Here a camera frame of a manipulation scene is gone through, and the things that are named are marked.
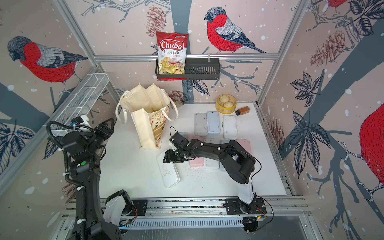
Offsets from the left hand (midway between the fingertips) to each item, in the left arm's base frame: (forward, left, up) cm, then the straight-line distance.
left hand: (113, 118), depth 70 cm
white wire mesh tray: (+12, +23, -2) cm, 27 cm away
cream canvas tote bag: (+33, -3, -29) cm, 44 cm away
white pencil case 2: (+19, -43, -30) cm, 55 cm away
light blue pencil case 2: (+21, -52, -31) cm, 64 cm away
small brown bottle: (+31, -75, -29) cm, 86 cm away
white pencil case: (-17, -25, -27) cm, 41 cm away
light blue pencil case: (+5, -58, -31) cm, 66 cm away
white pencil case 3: (+17, -63, -31) cm, 72 cm away
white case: (-10, -48, -30) cm, 58 cm away
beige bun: (+42, -62, -27) cm, 80 cm away
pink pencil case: (-9, -40, -31) cm, 52 cm away
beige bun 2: (+36, -64, -27) cm, 78 cm away
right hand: (-10, -23, -26) cm, 36 cm away
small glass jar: (+39, -25, -30) cm, 55 cm away
